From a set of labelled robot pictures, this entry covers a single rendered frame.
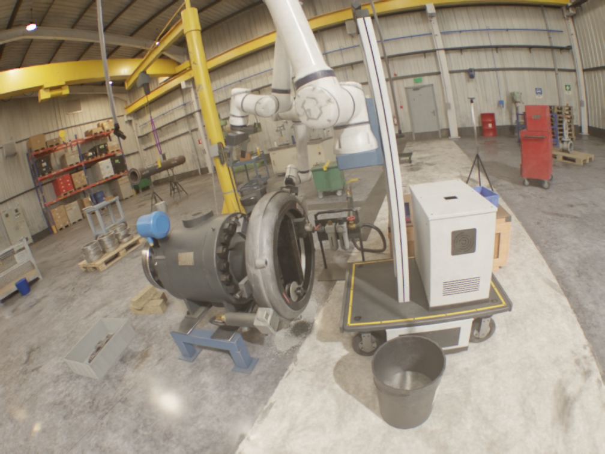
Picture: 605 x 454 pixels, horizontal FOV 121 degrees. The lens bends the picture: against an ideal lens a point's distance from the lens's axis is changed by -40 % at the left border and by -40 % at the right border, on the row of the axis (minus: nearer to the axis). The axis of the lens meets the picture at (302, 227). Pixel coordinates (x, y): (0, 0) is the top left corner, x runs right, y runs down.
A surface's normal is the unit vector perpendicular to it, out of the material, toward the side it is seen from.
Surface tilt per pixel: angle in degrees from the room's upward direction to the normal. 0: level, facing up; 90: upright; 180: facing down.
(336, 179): 90
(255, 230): 44
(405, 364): 87
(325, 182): 90
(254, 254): 62
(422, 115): 90
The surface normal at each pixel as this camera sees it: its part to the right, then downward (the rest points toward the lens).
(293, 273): -0.30, 0.32
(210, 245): -0.35, -0.33
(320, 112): -0.46, 0.54
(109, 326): -0.09, 0.36
